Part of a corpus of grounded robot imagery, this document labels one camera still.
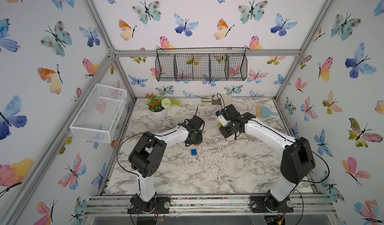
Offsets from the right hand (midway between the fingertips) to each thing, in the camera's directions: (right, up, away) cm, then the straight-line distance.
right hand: (225, 129), depth 88 cm
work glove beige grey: (0, +20, +33) cm, 39 cm away
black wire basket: (-14, +41, +11) cm, 44 cm away
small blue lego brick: (-18, -14, +3) cm, 24 cm away
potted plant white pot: (-42, +14, +9) cm, 45 cm away
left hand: (-14, -7, +6) cm, 17 cm away
